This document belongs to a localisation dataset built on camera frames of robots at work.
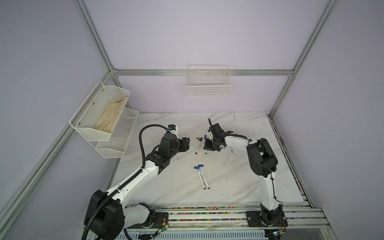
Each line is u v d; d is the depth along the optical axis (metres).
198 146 1.01
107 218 0.39
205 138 1.03
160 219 0.73
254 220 0.73
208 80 0.95
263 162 0.56
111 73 0.92
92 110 0.73
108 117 0.79
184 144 0.71
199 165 0.93
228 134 0.74
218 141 0.77
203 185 0.84
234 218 0.75
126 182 0.45
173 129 0.70
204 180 0.86
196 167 0.92
